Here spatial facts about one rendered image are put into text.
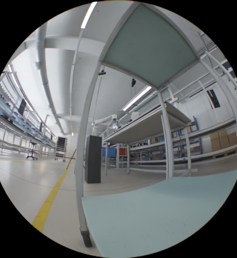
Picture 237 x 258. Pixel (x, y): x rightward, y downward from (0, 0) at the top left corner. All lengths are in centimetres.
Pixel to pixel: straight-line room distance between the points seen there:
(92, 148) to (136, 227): 144
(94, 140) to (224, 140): 417
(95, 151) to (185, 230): 152
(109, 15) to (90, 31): 82
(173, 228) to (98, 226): 14
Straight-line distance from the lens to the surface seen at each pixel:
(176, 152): 500
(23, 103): 396
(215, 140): 399
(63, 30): 382
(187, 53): 78
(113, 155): 361
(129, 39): 62
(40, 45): 364
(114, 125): 355
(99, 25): 340
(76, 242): 56
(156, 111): 97
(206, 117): 522
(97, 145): 157
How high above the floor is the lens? 46
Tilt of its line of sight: 20 degrees up
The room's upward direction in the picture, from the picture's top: 1 degrees clockwise
